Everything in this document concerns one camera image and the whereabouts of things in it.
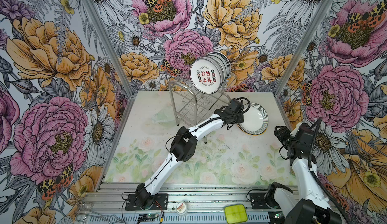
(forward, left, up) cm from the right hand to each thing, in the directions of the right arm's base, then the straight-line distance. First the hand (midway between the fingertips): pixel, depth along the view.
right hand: (277, 133), depth 83 cm
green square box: (-34, +26, -13) cm, 45 cm away
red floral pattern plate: (+23, +37, +22) cm, 49 cm away
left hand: (+13, +16, -5) cm, 21 cm away
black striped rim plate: (+15, +5, -8) cm, 18 cm away
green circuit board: (-33, +66, -14) cm, 76 cm away
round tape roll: (-32, +50, -3) cm, 60 cm away
